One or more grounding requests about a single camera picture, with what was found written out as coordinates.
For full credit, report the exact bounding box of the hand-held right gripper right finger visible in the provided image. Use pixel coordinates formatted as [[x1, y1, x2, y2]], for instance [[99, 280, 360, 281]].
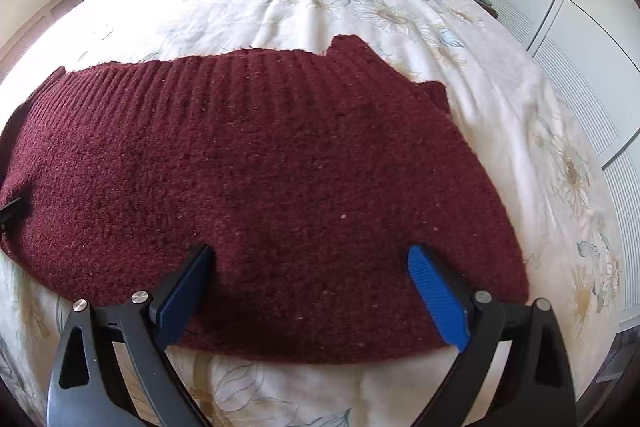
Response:
[[406, 244, 578, 427]]

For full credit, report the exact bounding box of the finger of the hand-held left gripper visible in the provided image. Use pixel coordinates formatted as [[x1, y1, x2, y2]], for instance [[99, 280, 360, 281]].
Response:
[[0, 197, 23, 233]]

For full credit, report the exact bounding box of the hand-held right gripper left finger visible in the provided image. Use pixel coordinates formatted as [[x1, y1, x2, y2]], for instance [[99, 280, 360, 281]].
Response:
[[46, 243, 216, 427]]

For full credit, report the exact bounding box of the maroon knitted sweater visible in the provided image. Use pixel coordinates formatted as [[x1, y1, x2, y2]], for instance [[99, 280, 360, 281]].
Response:
[[0, 34, 531, 365]]

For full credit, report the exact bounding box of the wooden nightstand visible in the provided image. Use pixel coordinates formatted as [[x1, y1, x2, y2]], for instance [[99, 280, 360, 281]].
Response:
[[462, 0, 501, 20]]

